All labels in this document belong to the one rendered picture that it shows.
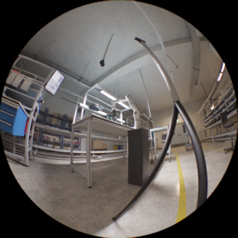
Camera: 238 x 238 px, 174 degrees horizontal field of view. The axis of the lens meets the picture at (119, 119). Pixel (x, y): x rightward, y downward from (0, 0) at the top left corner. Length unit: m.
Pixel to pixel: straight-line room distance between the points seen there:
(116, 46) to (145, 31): 1.24
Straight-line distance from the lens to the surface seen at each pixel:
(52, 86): 1.78
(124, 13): 3.20
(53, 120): 4.72
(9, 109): 1.26
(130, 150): 1.16
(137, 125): 1.21
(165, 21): 3.53
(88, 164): 1.06
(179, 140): 7.67
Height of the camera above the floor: 0.63
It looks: 19 degrees up
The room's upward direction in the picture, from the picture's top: straight up
